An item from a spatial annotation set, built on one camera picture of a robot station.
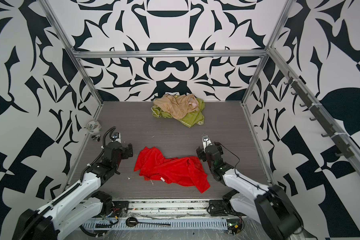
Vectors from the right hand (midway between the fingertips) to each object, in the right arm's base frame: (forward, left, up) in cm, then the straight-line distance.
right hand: (209, 143), depth 87 cm
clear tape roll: (+18, +77, -7) cm, 80 cm away
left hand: (-1, +49, +5) cm, 49 cm away
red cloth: (-10, +33, -5) cm, 35 cm away
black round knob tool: (-37, +39, -6) cm, 54 cm away
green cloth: (+22, +10, -5) cm, 25 cm away
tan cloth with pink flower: (+31, +18, -1) cm, 36 cm away
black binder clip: (+9, +72, -6) cm, 73 cm away
